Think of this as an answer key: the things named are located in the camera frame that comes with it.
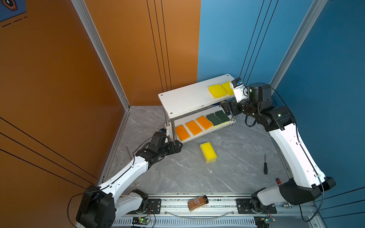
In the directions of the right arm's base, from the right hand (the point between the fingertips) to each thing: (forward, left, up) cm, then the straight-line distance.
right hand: (232, 99), depth 67 cm
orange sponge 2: (+9, +18, -34) cm, 40 cm away
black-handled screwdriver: (-16, -26, -40) cm, 51 cm away
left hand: (-8, +27, -28) cm, 40 cm away
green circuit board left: (-44, +45, -42) cm, 76 cm away
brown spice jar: (-37, +17, -37) cm, 55 cm away
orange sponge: (+11, +10, -32) cm, 35 cm away
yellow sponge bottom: (-10, +9, -35) cm, 37 cm away
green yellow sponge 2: (+15, +3, -33) cm, 36 cm away
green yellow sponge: (+16, -5, -33) cm, 37 cm away
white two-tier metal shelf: (0, +17, -7) cm, 19 cm away
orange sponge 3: (+3, +26, -32) cm, 41 cm away
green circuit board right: (-44, -16, -43) cm, 63 cm away
